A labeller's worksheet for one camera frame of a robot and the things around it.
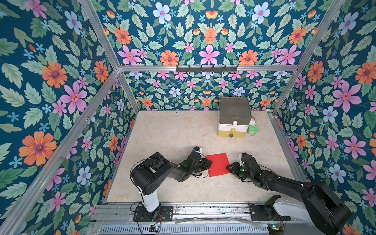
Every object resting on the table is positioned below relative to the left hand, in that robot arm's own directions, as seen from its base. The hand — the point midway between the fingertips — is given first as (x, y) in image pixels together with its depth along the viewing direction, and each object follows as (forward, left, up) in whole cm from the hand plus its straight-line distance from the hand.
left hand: (212, 164), depth 90 cm
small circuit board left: (-30, +34, -3) cm, 45 cm away
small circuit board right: (-34, -26, -4) cm, 43 cm away
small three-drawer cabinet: (+21, -15, +20) cm, 32 cm away
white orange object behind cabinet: (+30, -35, +2) cm, 46 cm away
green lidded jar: (+22, -32, +2) cm, 39 cm away
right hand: (-4, -8, +1) cm, 9 cm away
